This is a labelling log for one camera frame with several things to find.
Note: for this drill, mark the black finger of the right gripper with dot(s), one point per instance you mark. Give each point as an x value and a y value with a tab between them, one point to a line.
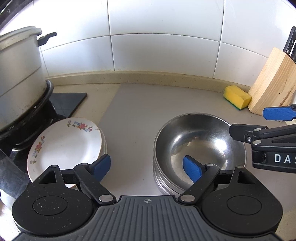
262	135

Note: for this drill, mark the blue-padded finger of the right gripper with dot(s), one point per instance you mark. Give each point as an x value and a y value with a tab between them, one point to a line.
280	113

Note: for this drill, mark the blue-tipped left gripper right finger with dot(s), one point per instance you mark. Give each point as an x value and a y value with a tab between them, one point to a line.
203	178

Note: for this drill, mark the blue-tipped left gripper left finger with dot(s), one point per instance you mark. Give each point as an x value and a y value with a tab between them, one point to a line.
89	177

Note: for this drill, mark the large steel bowl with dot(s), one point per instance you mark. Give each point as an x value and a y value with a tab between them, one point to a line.
202	136

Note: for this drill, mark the small floral pink-rimmed plate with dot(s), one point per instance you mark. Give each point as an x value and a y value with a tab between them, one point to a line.
66	143

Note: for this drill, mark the white plate red flowers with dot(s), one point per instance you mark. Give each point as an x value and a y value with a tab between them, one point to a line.
103	149

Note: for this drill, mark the small steel bowl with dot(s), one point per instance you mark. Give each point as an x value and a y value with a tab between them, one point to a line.
167	190

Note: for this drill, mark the wooden knife block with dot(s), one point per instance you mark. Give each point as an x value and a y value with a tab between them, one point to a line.
275	85

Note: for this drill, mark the yellow green sponge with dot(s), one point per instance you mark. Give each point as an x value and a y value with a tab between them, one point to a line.
237	97

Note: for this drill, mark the black gas stove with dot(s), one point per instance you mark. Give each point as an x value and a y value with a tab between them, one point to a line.
17	140

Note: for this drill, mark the large aluminium steamer pot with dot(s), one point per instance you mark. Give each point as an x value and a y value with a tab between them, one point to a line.
22	79

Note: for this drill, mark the black knife handle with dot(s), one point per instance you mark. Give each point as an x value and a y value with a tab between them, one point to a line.
290	41
293	53

